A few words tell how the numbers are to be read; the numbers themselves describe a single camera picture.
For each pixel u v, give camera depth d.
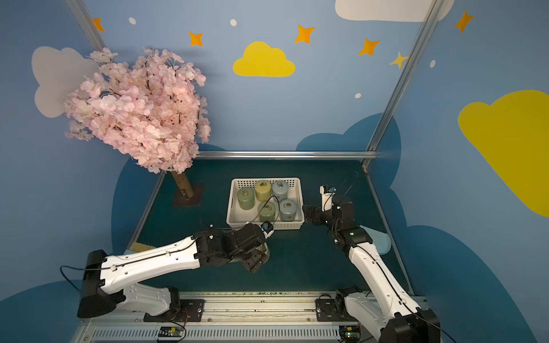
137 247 0.88
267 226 0.63
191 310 0.75
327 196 0.71
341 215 0.60
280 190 1.00
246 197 0.98
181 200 1.05
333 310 0.74
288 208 0.93
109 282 0.40
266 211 0.92
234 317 0.74
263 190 1.00
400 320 0.40
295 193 1.08
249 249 0.54
